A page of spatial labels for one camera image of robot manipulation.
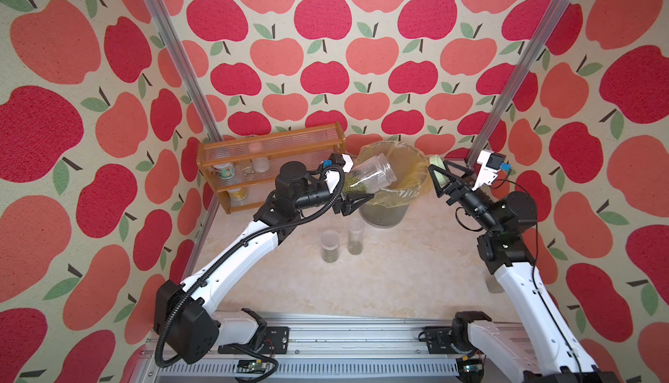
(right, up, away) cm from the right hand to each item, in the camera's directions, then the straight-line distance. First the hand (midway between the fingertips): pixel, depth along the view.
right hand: (441, 171), depth 63 cm
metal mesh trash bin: (-8, -16, +35) cm, 39 cm away
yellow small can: (-65, -7, +39) cm, 76 cm away
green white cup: (-66, +2, +29) cm, 72 cm away
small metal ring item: (-58, +2, +31) cm, 66 cm away
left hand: (-18, -4, 0) cm, 19 cm away
